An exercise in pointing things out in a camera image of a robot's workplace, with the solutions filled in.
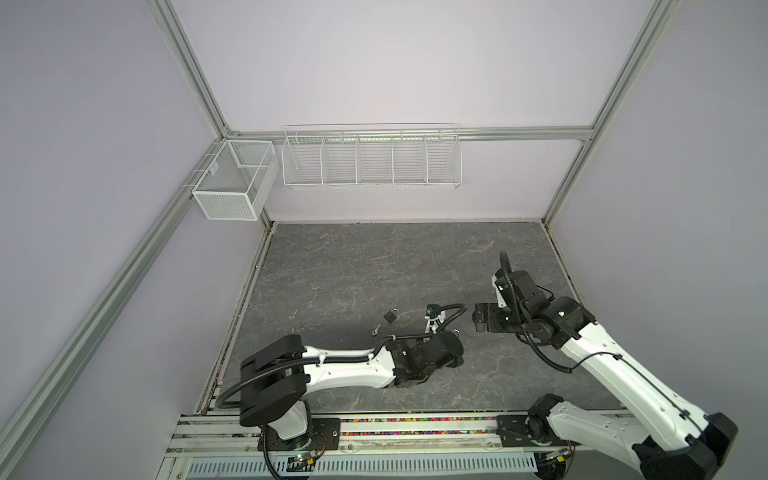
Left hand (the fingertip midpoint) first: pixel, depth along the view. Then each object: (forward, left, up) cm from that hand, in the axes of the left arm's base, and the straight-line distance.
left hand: (455, 347), depth 77 cm
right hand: (+5, -9, +6) cm, 12 cm away
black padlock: (+15, +16, -10) cm, 24 cm away
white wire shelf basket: (+59, +20, +19) cm, 65 cm away
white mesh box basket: (+58, +66, +12) cm, 89 cm away
